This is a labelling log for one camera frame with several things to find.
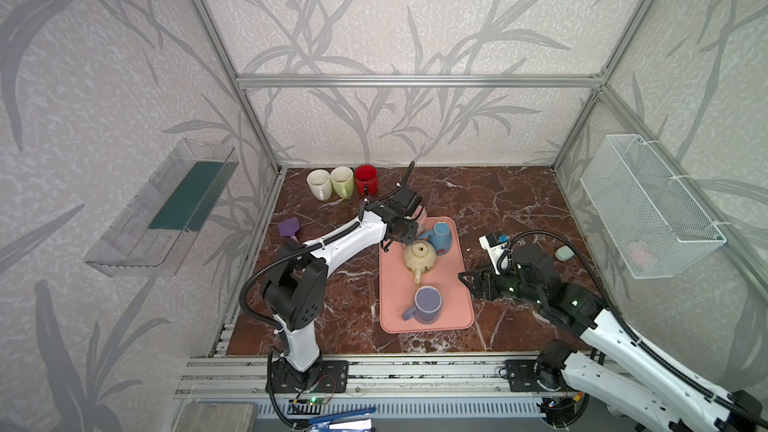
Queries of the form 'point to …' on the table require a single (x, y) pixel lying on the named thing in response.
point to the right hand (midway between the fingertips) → (467, 263)
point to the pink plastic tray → (397, 288)
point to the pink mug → (422, 222)
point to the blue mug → (441, 237)
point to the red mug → (366, 178)
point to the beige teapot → (419, 258)
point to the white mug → (319, 183)
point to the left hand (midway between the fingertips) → (410, 224)
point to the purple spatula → (289, 227)
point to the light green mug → (343, 181)
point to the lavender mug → (427, 306)
